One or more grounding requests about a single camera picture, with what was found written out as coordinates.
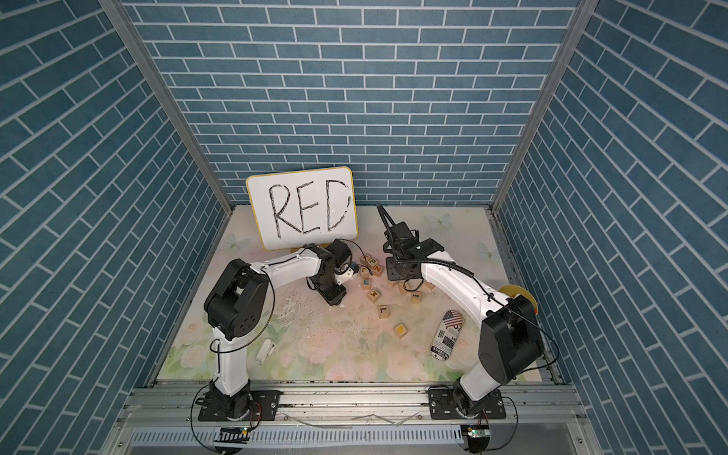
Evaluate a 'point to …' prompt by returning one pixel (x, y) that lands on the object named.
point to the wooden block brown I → (402, 289)
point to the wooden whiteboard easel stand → (288, 250)
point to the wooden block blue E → (367, 282)
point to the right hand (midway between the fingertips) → (399, 270)
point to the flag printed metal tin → (446, 335)
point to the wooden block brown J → (364, 272)
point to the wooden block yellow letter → (400, 331)
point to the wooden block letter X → (366, 258)
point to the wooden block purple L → (384, 311)
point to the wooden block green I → (416, 298)
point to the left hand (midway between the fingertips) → (340, 298)
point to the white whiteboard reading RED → (299, 209)
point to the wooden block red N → (377, 270)
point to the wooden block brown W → (373, 296)
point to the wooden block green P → (372, 262)
